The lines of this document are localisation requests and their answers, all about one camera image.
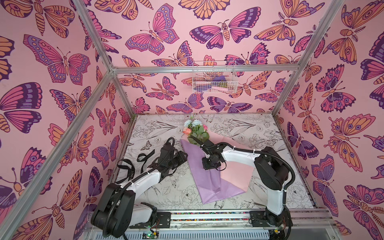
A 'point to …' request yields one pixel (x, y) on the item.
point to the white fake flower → (193, 123)
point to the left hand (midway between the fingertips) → (187, 154)
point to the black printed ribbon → (127, 163)
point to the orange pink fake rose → (187, 131)
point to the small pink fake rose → (205, 127)
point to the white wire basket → (214, 77)
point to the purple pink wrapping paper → (214, 185)
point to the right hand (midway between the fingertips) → (205, 165)
